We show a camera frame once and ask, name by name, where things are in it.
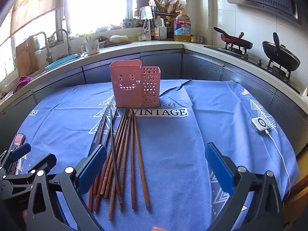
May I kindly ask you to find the white enamel mug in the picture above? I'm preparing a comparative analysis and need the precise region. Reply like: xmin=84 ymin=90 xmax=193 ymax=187
xmin=81 ymin=39 xmax=100 ymax=55

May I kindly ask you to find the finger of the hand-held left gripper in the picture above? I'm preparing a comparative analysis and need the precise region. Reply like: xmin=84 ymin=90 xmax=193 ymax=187
xmin=0 ymin=144 xmax=32 ymax=174
xmin=18 ymin=153 xmax=58 ymax=177

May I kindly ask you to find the row of small jars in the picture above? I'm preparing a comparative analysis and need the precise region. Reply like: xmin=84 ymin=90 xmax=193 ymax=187
xmin=121 ymin=17 xmax=145 ymax=28

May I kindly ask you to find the angular steel faucet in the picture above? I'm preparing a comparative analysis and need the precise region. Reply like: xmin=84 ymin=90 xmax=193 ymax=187
xmin=32 ymin=32 xmax=53 ymax=63

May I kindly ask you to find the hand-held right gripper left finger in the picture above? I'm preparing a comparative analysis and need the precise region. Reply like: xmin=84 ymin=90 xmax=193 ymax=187
xmin=25 ymin=144 xmax=107 ymax=231

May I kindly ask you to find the black gas stove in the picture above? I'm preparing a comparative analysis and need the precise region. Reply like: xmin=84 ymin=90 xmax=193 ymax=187
xmin=204 ymin=44 xmax=301 ymax=94

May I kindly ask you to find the wooden cutting board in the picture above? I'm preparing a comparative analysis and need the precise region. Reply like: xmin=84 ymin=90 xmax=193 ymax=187
xmin=15 ymin=37 xmax=39 ymax=77

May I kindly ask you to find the red phone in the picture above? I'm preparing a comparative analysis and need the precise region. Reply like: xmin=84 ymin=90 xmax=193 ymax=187
xmin=9 ymin=133 xmax=26 ymax=154

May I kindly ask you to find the blue printed tablecloth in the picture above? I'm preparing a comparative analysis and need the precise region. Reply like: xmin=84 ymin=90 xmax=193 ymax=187
xmin=14 ymin=78 xmax=300 ymax=231

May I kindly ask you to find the pink plastic utensil holder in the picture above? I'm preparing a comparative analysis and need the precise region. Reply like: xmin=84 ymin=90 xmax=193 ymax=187
xmin=109 ymin=59 xmax=161 ymax=108

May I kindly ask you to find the grey kitchen counter cabinet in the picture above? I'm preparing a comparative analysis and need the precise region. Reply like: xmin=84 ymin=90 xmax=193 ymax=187
xmin=0 ymin=40 xmax=308 ymax=154

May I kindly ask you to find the yellow cooking oil bottle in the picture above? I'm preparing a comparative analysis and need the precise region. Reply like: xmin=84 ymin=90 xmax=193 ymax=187
xmin=173 ymin=11 xmax=192 ymax=42

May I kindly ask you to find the dark round tray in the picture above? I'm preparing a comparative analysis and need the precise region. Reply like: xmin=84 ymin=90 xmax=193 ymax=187
xmin=103 ymin=42 xmax=133 ymax=48

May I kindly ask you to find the blue plastic basin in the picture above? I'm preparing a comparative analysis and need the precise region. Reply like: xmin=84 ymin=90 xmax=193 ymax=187
xmin=44 ymin=53 xmax=83 ymax=70

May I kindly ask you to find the black metal shelf rack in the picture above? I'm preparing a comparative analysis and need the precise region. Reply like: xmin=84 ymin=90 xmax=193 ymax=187
xmin=154 ymin=11 xmax=176 ymax=40

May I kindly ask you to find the pink cloth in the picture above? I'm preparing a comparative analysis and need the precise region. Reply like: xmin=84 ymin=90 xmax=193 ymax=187
xmin=13 ymin=76 xmax=33 ymax=93

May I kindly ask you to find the pile of wooden chopsticks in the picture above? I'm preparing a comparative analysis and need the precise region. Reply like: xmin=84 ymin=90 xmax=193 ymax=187
xmin=88 ymin=106 xmax=151 ymax=222

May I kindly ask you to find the knife holder with utensils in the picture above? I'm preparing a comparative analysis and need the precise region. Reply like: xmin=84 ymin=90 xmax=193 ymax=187
xmin=138 ymin=6 xmax=154 ymax=41

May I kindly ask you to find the pale bundled bag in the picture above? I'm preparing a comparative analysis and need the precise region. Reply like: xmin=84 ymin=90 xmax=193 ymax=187
xmin=109 ymin=35 xmax=129 ymax=43

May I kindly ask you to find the red frying pan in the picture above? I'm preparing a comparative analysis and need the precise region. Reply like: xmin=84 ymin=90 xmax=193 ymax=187
xmin=213 ymin=26 xmax=254 ymax=50

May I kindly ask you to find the thin white cable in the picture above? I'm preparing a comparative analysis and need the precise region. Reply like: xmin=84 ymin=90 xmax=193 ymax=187
xmin=265 ymin=129 xmax=293 ymax=199

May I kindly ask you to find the tall arched steel faucet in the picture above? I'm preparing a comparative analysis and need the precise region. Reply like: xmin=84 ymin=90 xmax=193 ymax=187
xmin=52 ymin=29 xmax=72 ymax=56

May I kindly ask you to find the printed roller blind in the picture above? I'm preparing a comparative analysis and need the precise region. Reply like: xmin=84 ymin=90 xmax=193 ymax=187
xmin=10 ymin=0 xmax=65 ymax=35

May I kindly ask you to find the black wok with lid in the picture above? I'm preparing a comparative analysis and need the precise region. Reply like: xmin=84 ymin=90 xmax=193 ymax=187
xmin=262 ymin=32 xmax=301 ymax=72

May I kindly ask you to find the small white square device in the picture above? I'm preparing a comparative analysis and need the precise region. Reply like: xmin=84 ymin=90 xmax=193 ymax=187
xmin=250 ymin=116 xmax=271 ymax=133

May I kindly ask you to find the white plastic jug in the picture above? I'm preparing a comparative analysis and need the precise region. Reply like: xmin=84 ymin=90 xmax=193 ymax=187
xmin=154 ymin=16 xmax=167 ymax=40

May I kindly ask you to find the pile of food packets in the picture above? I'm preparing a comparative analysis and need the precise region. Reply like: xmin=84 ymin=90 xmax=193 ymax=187
xmin=147 ymin=0 xmax=187 ymax=13

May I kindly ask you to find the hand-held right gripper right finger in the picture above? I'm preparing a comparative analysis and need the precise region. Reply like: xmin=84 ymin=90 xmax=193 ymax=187
xmin=204 ymin=142 xmax=285 ymax=231

